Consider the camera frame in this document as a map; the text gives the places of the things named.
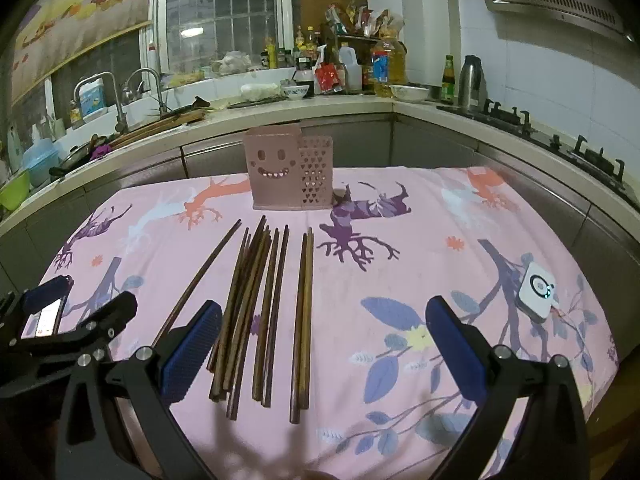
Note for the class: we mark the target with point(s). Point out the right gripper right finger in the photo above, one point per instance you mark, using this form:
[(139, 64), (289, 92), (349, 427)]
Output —
[(551, 441)]

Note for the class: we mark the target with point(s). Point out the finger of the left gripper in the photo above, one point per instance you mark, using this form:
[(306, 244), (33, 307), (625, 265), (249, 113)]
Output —
[(100, 328), (45, 294)]

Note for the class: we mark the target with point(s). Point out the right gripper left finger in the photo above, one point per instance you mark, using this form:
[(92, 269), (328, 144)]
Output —
[(93, 441)]

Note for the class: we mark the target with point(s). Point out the dark wooden chopstick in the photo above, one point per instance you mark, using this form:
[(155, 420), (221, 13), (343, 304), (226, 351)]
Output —
[(235, 393), (260, 354), (223, 356), (305, 345), (187, 293), (212, 362), (221, 363), (273, 322), (294, 413), (247, 319)]

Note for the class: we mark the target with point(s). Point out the chrome kitchen faucet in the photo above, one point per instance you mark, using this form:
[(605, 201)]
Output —
[(129, 94)]

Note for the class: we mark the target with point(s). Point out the barred kitchen window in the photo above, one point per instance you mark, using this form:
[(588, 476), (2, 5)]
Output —
[(189, 34)]

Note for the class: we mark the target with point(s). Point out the smartphone with lit screen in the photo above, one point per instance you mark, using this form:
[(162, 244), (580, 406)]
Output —
[(47, 321)]

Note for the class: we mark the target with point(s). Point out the green plastic bowl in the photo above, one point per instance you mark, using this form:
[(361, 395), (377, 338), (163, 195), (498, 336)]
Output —
[(15, 191)]

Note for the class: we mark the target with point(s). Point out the blue plastic container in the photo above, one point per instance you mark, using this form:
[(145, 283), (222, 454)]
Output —
[(38, 160)]

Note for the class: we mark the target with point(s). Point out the white square timer device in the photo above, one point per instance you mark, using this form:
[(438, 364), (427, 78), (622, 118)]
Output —
[(536, 296)]

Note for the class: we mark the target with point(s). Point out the pink floral tablecloth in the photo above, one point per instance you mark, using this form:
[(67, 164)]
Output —
[(382, 402)]

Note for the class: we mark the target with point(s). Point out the white blue detergent tub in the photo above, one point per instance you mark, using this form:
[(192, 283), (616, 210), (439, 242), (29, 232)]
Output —
[(92, 102)]

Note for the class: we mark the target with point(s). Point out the wooden cutting board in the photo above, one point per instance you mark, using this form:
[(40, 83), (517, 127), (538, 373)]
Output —
[(158, 127)]

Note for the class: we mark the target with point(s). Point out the pink smiley utensil holder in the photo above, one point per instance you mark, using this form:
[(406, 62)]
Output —
[(288, 170)]

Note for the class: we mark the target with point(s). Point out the black gas stove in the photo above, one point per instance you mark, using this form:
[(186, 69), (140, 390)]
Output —
[(577, 152)]

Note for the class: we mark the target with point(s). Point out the fruit pattern roller blind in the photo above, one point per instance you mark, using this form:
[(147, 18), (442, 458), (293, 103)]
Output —
[(54, 32)]

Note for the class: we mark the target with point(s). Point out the blue white porcelain bowl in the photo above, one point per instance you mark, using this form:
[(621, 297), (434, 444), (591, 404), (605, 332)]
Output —
[(295, 92)]

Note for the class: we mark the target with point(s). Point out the red snack packet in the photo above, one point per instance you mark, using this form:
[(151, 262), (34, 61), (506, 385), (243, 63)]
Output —
[(328, 79)]

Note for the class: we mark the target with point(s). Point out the steel thermos kettle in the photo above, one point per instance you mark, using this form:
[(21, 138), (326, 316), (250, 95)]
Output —
[(472, 91)]

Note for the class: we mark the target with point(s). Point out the white plastic jug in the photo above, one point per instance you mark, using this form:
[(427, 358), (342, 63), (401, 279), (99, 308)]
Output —
[(353, 71)]

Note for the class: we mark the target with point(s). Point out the green glass sauce bottle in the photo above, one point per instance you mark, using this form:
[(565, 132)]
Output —
[(447, 88)]

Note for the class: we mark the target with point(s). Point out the white bowl near stove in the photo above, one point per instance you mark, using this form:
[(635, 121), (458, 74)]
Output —
[(409, 94)]

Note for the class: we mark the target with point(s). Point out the yellow cooking oil bottle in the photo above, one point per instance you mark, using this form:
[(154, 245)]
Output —
[(388, 63)]

